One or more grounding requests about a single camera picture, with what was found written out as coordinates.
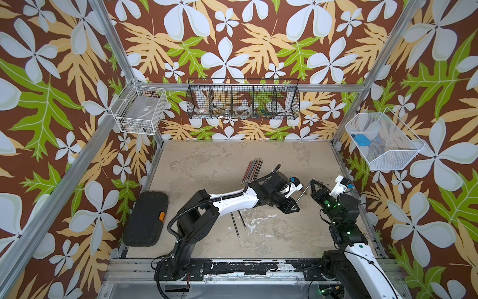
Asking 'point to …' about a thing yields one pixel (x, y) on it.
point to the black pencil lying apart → (235, 225)
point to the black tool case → (146, 219)
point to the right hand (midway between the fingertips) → (309, 180)
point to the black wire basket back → (243, 98)
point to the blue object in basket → (362, 139)
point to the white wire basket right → (384, 142)
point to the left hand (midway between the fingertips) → (299, 206)
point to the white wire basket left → (140, 109)
